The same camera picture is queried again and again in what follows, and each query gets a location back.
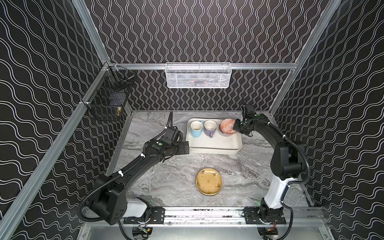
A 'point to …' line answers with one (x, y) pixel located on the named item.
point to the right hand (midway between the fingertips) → (237, 128)
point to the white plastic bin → (219, 144)
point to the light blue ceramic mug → (196, 127)
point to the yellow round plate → (209, 182)
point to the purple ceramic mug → (210, 127)
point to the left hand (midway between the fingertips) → (182, 146)
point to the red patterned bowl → (226, 126)
